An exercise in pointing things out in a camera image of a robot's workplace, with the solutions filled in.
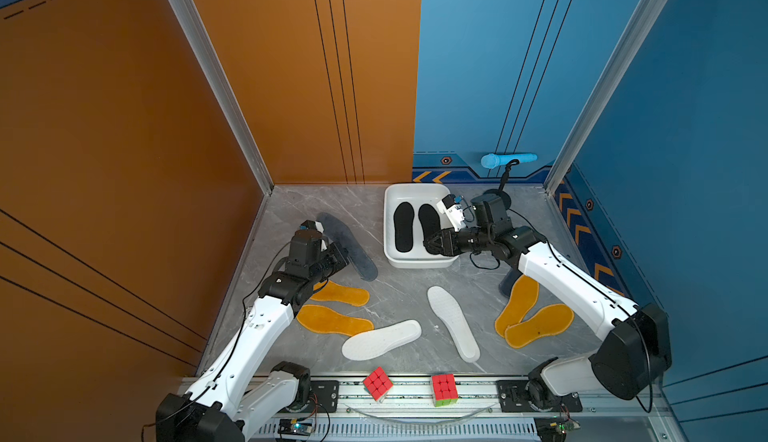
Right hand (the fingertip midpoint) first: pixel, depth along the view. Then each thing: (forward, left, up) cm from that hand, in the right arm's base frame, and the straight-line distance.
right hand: (429, 242), depth 77 cm
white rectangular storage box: (+37, 0, -20) cm, 42 cm away
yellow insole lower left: (-12, +32, -21) cm, 40 cm away
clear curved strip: (-36, +8, -23) cm, 44 cm away
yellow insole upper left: (-4, +26, -22) cm, 34 cm away
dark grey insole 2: (-1, -25, -21) cm, 33 cm away
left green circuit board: (-37, +33, -23) cm, 55 cm away
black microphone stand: (+36, -33, -20) cm, 53 cm away
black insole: (+25, +6, -20) cm, 33 cm away
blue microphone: (+30, -22, +2) cm, 37 cm away
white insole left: (-19, +16, -22) cm, 33 cm away
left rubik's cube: (-30, +13, -17) cm, 37 cm away
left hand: (+1, +21, -3) cm, 21 cm away
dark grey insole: (-2, +19, -6) cm, 20 cm away
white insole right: (-12, -8, -22) cm, 26 cm away
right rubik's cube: (-31, -3, -17) cm, 35 cm away
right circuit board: (-37, -29, -24) cm, 53 cm away
